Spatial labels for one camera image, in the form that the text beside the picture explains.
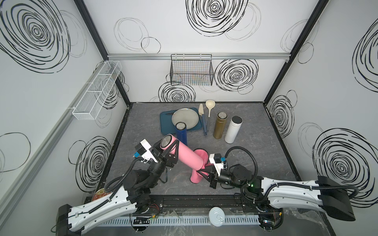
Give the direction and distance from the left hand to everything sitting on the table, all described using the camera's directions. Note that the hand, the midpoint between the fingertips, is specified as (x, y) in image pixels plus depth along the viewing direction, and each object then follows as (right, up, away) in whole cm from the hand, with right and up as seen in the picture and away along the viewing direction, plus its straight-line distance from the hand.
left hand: (174, 139), depth 55 cm
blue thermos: (+1, 0, +25) cm, 25 cm away
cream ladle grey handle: (+21, +18, +61) cm, 67 cm away
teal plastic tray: (-11, +1, +49) cm, 50 cm away
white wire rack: (-45, +13, +16) cm, 49 cm away
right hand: (+9, -17, +9) cm, 21 cm away
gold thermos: (+24, +3, +33) cm, 41 cm away
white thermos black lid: (+31, +1, +29) cm, 42 cm away
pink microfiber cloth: (+8, -18, +11) cm, 23 cm away
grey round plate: (+4, +9, +54) cm, 55 cm away
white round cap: (+18, -37, +11) cm, 42 cm away
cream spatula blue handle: (+14, +12, +56) cm, 59 cm away
